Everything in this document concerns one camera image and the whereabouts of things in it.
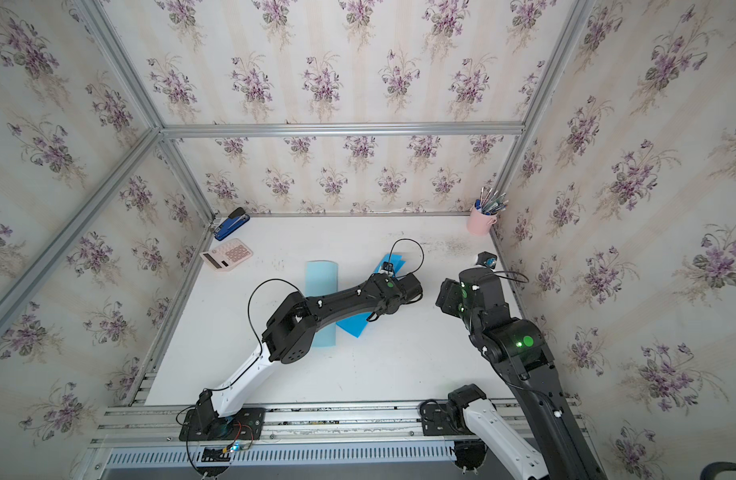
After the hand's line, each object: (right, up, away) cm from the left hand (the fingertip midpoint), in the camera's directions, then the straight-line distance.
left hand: (378, 300), depth 96 cm
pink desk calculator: (-54, +14, +8) cm, 56 cm away
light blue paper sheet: (-20, +7, +8) cm, 23 cm away
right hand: (+18, +8, -27) cm, 34 cm away
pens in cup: (+43, +34, +15) cm, 56 cm away
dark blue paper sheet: (-7, -6, -9) cm, 13 cm away
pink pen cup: (+38, +26, +14) cm, 48 cm away
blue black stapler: (-56, +28, +20) cm, 65 cm away
